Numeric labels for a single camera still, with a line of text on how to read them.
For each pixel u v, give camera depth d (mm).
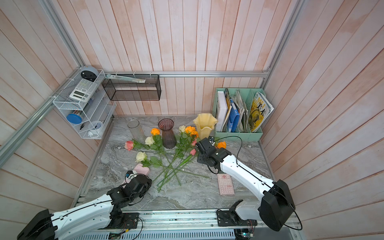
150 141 1006
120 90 1060
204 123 944
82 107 723
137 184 634
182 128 1073
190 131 1040
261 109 962
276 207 400
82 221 491
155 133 1040
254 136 1019
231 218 655
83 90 775
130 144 981
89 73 810
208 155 609
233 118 932
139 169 889
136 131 906
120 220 663
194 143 993
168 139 1064
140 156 928
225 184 837
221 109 899
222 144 950
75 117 759
